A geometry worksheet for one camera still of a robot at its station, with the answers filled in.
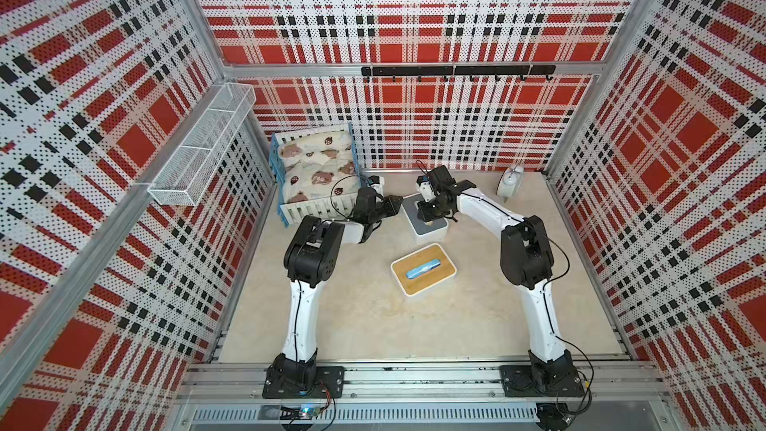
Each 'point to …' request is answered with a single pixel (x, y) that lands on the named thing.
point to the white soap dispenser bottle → (510, 182)
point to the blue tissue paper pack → (419, 270)
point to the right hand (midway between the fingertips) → (426, 211)
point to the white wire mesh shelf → (187, 179)
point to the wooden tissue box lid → (419, 257)
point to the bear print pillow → (318, 167)
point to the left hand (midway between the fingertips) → (407, 196)
